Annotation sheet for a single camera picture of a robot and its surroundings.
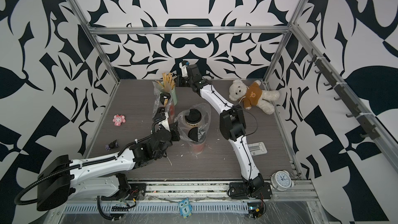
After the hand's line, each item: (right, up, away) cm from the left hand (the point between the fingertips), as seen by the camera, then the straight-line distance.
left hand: (177, 121), depth 78 cm
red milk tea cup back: (+10, -5, -9) cm, 15 cm away
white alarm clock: (+50, -28, -4) cm, 57 cm away
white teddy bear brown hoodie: (+46, +13, +24) cm, 53 cm away
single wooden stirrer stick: (-7, +9, +5) cm, 12 cm away
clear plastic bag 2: (+3, -4, -1) cm, 5 cm away
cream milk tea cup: (+8, +1, +2) cm, 9 cm away
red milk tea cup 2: (-3, +4, -1) cm, 5 cm away
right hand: (-5, +24, +15) cm, 28 cm away
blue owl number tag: (+5, -37, -9) cm, 38 cm away
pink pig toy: (-38, -2, +17) cm, 42 cm away
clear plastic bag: (-11, +8, +2) cm, 14 cm away
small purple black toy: (-37, -15, +9) cm, 41 cm away
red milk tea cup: (-9, +12, +9) cm, 18 cm away
